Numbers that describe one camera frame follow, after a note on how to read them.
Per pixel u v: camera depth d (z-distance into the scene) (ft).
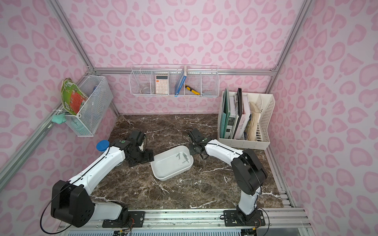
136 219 2.40
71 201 1.33
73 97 2.44
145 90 3.13
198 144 2.22
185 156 3.12
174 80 3.30
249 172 1.54
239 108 2.74
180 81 2.89
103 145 2.58
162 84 3.12
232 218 2.36
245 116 2.64
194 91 3.21
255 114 2.96
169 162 3.06
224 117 2.63
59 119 2.05
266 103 3.26
